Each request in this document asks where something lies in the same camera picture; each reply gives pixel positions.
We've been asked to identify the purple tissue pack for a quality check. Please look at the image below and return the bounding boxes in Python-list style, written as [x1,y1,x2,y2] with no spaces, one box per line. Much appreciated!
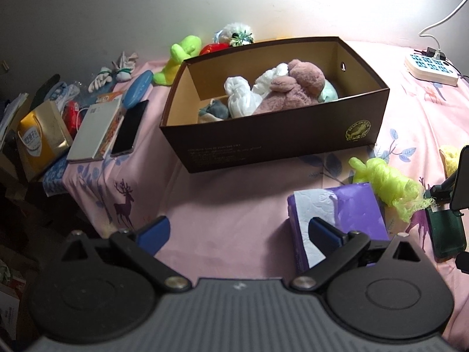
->
[287,183,388,273]

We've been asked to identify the black smartphone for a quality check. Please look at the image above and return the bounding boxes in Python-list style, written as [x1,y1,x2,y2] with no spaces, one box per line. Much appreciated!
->
[111,100,149,157]

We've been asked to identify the gold paper gift bag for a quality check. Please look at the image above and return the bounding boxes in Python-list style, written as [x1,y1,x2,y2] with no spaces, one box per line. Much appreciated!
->
[17,101,73,182]

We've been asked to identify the orange patterned book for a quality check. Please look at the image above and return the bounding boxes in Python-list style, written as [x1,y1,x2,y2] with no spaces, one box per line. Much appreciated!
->
[95,92,125,160]

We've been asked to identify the white power cable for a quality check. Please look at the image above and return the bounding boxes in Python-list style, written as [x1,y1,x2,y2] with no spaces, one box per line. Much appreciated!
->
[419,0,469,60]

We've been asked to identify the neon green mesh cloth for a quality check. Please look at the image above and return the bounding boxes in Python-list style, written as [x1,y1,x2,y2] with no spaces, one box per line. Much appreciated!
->
[348,157,435,223]

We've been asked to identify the white blue power strip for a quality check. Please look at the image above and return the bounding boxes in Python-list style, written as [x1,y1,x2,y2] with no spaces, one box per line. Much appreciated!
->
[405,53,459,87]

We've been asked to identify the white glove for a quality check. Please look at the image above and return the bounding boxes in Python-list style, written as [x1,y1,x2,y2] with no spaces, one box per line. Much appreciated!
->
[87,67,113,93]

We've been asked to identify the mint green soft item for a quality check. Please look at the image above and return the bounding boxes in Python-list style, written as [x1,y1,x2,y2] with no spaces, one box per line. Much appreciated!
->
[318,79,339,103]

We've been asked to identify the grey beige sock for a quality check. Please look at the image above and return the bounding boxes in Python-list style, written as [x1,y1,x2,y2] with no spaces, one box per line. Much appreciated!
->
[198,99,230,123]

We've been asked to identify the panda plush with white fur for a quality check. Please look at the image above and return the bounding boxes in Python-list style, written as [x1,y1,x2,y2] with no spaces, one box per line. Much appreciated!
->
[214,22,254,47]

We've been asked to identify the red plush toy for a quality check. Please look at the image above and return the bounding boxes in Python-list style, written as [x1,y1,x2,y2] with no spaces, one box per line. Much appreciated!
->
[200,43,230,56]

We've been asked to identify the brown cardboard shoe box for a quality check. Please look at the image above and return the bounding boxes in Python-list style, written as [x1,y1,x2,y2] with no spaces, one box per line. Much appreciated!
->
[160,37,390,173]

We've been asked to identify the yellow fleece towel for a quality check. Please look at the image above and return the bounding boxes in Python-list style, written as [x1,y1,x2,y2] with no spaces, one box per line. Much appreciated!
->
[439,147,461,178]

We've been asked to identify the lime green plush toy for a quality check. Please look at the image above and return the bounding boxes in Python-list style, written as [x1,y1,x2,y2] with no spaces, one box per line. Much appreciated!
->
[153,35,202,86]

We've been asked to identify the white knit cloth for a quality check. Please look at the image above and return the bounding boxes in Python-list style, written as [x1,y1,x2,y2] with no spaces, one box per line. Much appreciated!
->
[251,63,288,98]

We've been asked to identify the pink plush toy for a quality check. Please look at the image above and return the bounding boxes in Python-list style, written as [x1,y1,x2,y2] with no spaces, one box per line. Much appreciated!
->
[254,59,326,114]

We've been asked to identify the black charger adapter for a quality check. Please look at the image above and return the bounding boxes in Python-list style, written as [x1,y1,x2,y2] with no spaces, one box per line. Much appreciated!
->
[414,47,447,61]

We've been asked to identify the red snack packet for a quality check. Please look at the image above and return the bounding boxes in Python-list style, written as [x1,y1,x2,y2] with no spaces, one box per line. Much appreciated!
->
[62,101,81,138]

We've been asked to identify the blue oval glasses case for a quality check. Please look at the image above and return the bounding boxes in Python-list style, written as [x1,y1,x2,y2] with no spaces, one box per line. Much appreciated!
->
[123,70,153,110]

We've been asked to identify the white boxed book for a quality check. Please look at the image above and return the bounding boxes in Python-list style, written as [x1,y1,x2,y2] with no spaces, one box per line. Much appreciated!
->
[67,102,117,163]

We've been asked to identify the pink printed bed sheet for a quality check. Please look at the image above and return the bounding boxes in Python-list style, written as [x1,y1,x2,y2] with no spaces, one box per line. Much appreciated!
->
[41,40,469,345]

